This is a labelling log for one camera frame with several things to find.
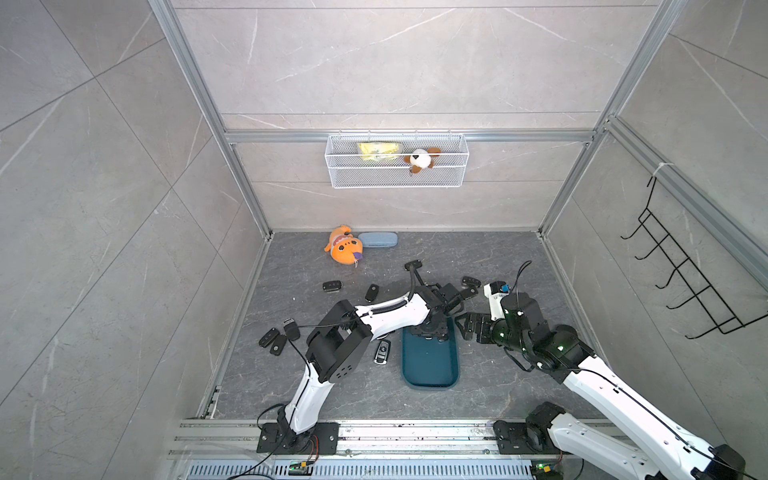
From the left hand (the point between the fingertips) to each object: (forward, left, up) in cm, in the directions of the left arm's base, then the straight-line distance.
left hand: (438, 327), depth 90 cm
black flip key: (+18, +35, -2) cm, 39 cm away
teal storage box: (-11, +4, -1) cm, 12 cm away
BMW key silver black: (-6, +17, -3) cm, 19 cm away
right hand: (-5, -6, +13) cm, 16 cm away
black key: (+25, +6, -2) cm, 26 cm away
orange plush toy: (+29, +30, +5) cm, 42 cm away
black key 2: (+18, -15, -3) cm, 24 cm away
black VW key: (+15, +21, -3) cm, 26 cm away
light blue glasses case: (+38, +18, -1) cm, 42 cm away
